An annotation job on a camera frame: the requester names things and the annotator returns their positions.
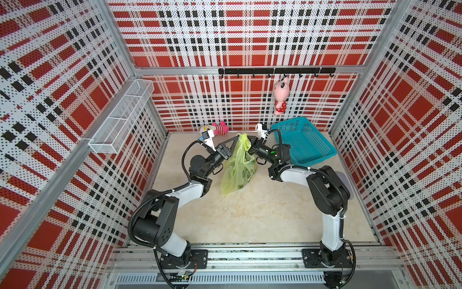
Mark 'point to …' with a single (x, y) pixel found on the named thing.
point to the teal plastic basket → (308, 146)
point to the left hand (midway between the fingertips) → (240, 138)
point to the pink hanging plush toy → (280, 91)
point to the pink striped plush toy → (221, 129)
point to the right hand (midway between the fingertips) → (238, 136)
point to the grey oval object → (342, 177)
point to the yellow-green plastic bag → (240, 168)
